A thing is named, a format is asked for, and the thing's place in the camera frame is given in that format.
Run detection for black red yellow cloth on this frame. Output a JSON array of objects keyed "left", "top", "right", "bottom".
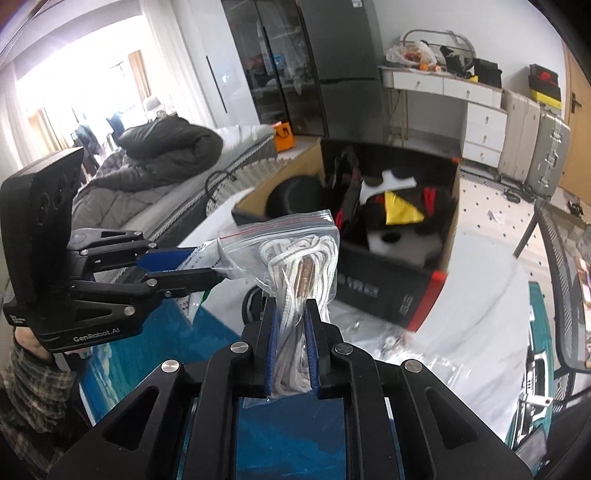
[{"left": 327, "top": 145, "right": 458, "bottom": 264}]

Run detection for black bag on desk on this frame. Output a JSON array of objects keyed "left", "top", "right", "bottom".
[{"left": 473, "top": 58, "right": 502, "bottom": 89}]

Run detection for zip bag with white cable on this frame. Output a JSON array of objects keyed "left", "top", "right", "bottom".
[{"left": 215, "top": 210, "right": 339, "bottom": 400}]

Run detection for dark grey refrigerator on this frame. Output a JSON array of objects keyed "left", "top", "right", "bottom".
[{"left": 297, "top": 0, "right": 386, "bottom": 143}]

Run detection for plastic bag of fruit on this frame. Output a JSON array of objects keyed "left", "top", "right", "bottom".
[{"left": 386, "top": 41, "right": 438, "bottom": 67}]

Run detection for plaid sleeve forearm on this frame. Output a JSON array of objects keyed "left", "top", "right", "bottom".
[{"left": 1, "top": 343, "right": 90, "bottom": 479}]

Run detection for orange bag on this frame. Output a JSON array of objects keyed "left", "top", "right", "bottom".
[{"left": 273, "top": 122, "right": 296, "bottom": 153}]

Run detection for white suitcase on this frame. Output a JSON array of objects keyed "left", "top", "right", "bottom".
[{"left": 498, "top": 90, "right": 541, "bottom": 183}]

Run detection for black ROG cardboard box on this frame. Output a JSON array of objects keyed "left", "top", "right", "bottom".
[{"left": 232, "top": 139, "right": 459, "bottom": 332}]

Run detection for white dressing desk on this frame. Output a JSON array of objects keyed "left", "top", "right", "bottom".
[{"left": 380, "top": 66, "right": 507, "bottom": 168}]

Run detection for black mesh ear cushion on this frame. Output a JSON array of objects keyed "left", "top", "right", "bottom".
[{"left": 266, "top": 175, "right": 325, "bottom": 218}]

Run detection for wooden door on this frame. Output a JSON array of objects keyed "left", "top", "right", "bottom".
[{"left": 560, "top": 44, "right": 590, "bottom": 204}]

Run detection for stacked shoe boxes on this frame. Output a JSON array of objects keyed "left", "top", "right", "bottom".
[{"left": 528, "top": 64, "right": 562, "bottom": 110}]

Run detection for small zip bag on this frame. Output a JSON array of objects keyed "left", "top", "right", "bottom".
[{"left": 176, "top": 240, "right": 221, "bottom": 324}]

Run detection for black round pad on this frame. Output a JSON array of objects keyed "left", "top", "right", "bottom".
[{"left": 242, "top": 286, "right": 266, "bottom": 325}]

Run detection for person's left hand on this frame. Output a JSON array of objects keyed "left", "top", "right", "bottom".
[{"left": 14, "top": 327, "right": 52, "bottom": 363}]

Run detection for blue patterned mat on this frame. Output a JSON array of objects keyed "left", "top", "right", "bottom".
[{"left": 78, "top": 294, "right": 408, "bottom": 480}]

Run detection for dark puffer jacket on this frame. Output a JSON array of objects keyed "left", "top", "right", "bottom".
[{"left": 72, "top": 114, "right": 223, "bottom": 230}]

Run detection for glass door cabinet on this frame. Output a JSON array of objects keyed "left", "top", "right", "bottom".
[{"left": 222, "top": 1, "right": 325, "bottom": 136}]

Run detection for silver suitcase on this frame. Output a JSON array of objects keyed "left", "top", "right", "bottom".
[{"left": 526, "top": 110, "right": 570, "bottom": 200}]

